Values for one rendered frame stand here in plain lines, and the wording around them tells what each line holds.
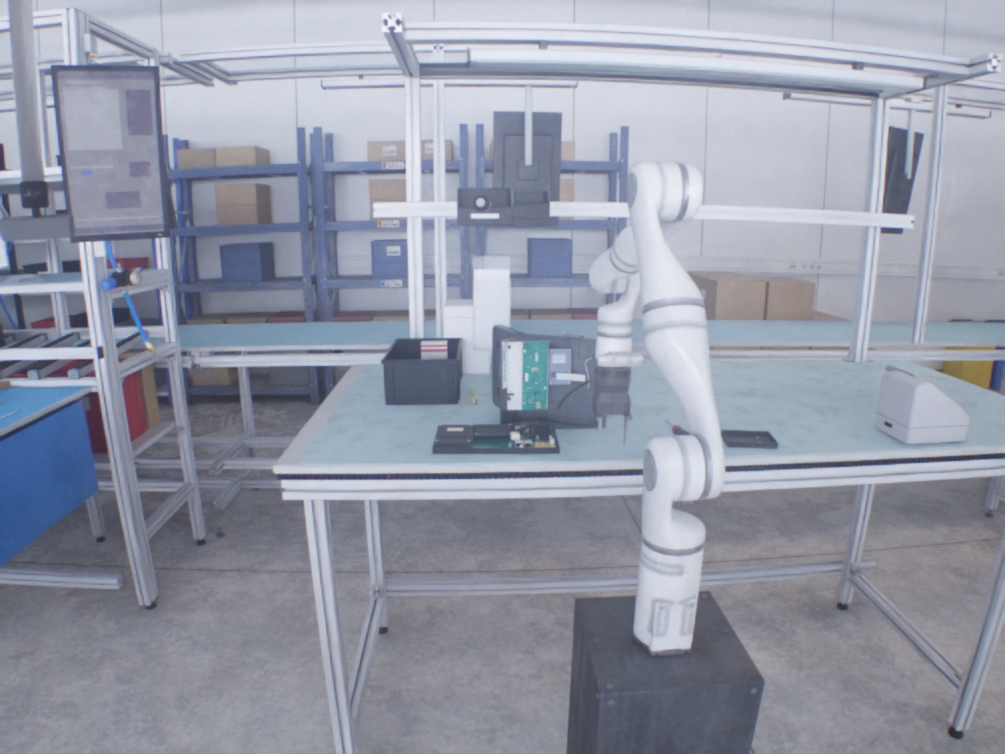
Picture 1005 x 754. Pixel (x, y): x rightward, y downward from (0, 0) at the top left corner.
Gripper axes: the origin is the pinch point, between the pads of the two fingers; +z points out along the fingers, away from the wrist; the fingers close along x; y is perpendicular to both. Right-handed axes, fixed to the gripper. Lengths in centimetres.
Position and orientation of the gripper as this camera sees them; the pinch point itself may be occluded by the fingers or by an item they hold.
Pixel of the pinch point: (612, 444)
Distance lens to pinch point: 135.1
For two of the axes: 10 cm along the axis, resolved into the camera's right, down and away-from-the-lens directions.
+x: -10.0, 0.1, -0.5
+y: -0.5, -2.4, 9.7
